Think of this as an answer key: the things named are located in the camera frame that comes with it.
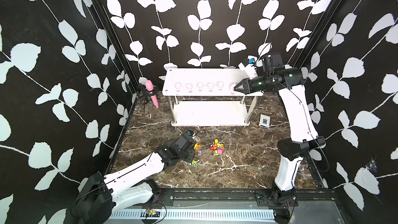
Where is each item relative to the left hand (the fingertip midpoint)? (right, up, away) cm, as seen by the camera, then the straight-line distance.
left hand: (193, 149), depth 82 cm
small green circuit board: (-19, -26, -11) cm, 34 cm away
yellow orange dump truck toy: (+2, -1, +7) cm, 7 cm away
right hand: (+20, +33, -12) cm, 40 cm away
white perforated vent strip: (+4, -27, -12) cm, 30 cm away
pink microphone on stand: (-30, +33, +13) cm, 47 cm away
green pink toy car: (+14, -3, +5) cm, 15 cm away
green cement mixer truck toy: (0, -8, +1) cm, 8 cm away
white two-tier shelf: (+8, +30, +36) cm, 48 cm away
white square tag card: (+47, +13, +19) cm, 52 cm away
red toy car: (+11, -1, +7) cm, 13 cm away
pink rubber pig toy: (+14, +34, -8) cm, 37 cm away
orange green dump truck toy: (+15, 0, +8) cm, 17 cm away
